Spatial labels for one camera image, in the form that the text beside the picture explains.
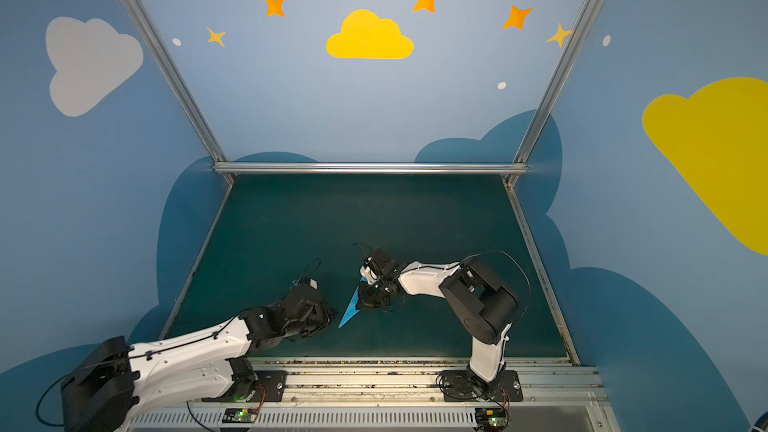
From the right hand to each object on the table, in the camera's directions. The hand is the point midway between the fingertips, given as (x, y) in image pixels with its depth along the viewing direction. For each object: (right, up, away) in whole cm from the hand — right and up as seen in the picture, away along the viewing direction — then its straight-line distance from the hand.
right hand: (356, 305), depth 87 cm
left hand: (-3, -1, -7) cm, 7 cm away
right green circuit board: (+35, -22, -16) cm, 44 cm away
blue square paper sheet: (-1, -2, +1) cm, 2 cm away
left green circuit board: (-25, -22, -16) cm, 37 cm away
